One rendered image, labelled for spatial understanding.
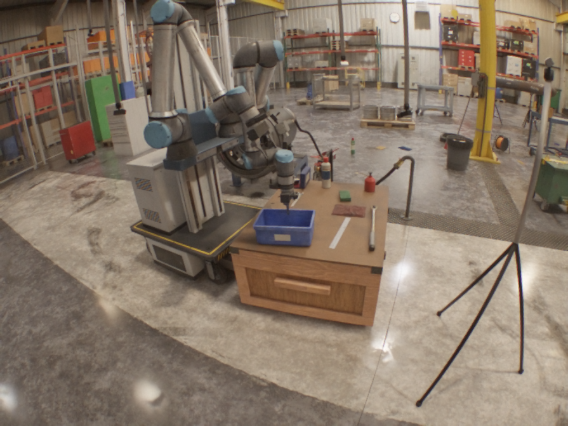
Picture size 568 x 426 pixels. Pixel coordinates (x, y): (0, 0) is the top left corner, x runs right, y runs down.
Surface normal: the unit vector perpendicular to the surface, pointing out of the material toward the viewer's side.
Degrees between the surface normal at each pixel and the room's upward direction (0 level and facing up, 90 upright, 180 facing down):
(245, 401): 0
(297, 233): 90
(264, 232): 90
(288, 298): 90
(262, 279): 90
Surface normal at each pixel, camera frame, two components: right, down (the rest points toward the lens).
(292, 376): -0.07, -0.88
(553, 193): -0.27, 0.47
